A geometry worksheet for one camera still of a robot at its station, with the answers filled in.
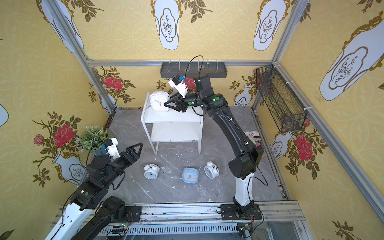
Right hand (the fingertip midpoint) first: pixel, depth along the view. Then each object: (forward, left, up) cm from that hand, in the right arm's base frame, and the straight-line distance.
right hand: (165, 104), depth 67 cm
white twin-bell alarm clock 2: (-17, -22, -32) cm, 43 cm away
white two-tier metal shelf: (+6, +2, -24) cm, 25 cm away
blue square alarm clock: (-19, -11, -34) cm, 41 cm away
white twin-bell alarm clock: (-19, +10, -32) cm, 38 cm away
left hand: (-14, +11, -14) cm, 23 cm away
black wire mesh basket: (+11, -64, -15) cm, 67 cm away
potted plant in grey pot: (-6, +43, -21) cm, 48 cm away
